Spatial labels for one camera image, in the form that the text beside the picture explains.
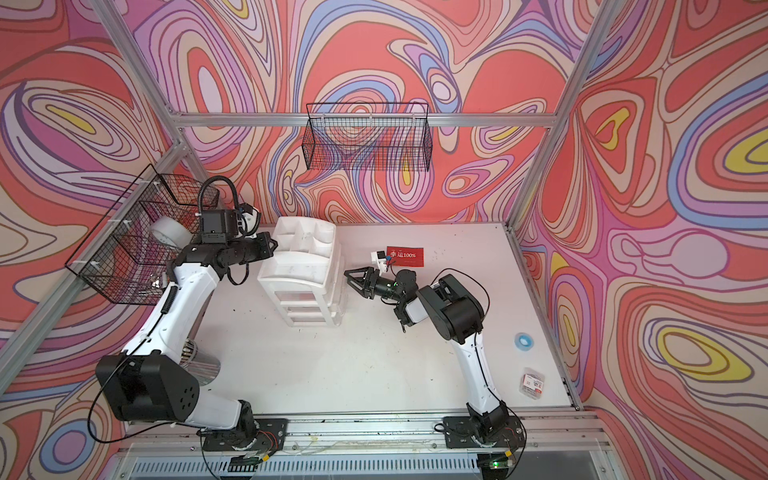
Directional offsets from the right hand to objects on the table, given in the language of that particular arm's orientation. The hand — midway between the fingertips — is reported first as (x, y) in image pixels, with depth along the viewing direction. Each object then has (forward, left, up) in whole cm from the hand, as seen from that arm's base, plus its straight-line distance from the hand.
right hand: (346, 283), depth 89 cm
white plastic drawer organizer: (-2, +10, +9) cm, 14 cm away
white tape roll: (+2, +41, +22) cm, 47 cm away
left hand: (+5, +17, +14) cm, 23 cm away
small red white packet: (-27, -51, -11) cm, 59 cm away
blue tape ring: (-14, -54, -11) cm, 57 cm away
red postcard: (+20, -21, -12) cm, 31 cm away
